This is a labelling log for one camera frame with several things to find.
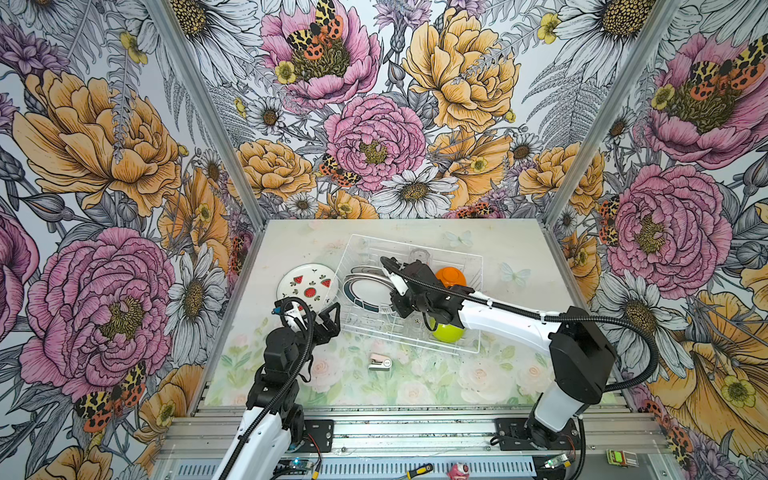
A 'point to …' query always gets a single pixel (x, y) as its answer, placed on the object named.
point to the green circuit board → (294, 466)
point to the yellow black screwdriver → (419, 470)
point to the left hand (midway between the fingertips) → (329, 316)
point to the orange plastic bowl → (450, 276)
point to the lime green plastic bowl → (446, 334)
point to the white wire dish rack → (389, 328)
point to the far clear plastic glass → (421, 255)
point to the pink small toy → (459, 471)
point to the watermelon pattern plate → (314, 283)
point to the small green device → (623, 458)
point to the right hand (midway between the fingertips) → (397, 300)
